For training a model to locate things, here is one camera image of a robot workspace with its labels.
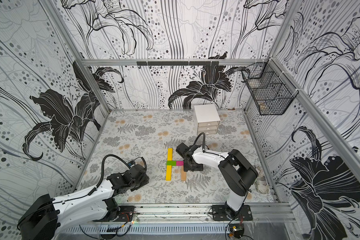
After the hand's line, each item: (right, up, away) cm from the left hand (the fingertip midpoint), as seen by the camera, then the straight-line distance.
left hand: (149, 182), depth 84 cm
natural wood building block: (+20, +5, +1) cm, 20 cm away
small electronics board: (+46, -17, -14) cm, 51 cm away
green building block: (+13, +10, +5) cm, 17 cm away
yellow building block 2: (+11, +5, +2) cm, 13 cm away
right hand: (+26, +7, +6) cm, 27 cm away
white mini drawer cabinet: (+35, +37, +12) cm, 52 cm away
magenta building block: (+17, +9, +8) cm, 21 cm away
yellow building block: (+11, +15, +9) cm, 20 cm away
